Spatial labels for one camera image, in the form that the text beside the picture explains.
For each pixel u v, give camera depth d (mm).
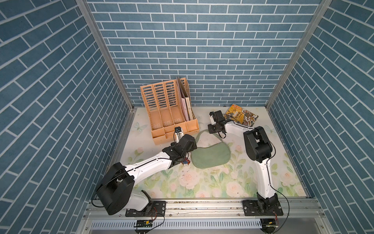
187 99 862
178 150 635
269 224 706
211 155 914
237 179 844
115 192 412
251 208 736
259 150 587
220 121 847
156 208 728
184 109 932
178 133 736
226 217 729
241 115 1151
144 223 720
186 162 871
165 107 1160
